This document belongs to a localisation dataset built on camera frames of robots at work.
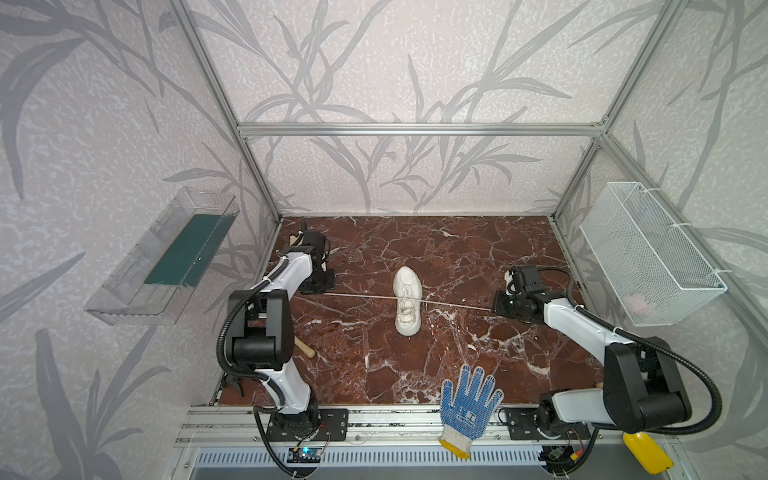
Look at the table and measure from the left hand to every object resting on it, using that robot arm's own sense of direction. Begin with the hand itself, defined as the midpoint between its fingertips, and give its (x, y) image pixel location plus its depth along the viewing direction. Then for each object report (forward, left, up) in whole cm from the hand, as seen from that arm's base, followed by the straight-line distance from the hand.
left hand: (326, 278), depth 94 cm
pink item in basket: (-15, -82, +15) cm, 85 cm away
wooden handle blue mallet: (-20, +4, -5) cm, 21 cm away
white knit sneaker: (-6, -26, -1) cm, 27 cm away
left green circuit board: (-45, -1, -7) cm, 46 cm away
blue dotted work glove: (-38, -41, -4) cm, 56 cm away
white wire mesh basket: (-14, -78, +29) cm, 85 cm away
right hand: (-5, -53, -1) cm, 54 cm away
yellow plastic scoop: (-45, -83, -3) cm, 94 cm away
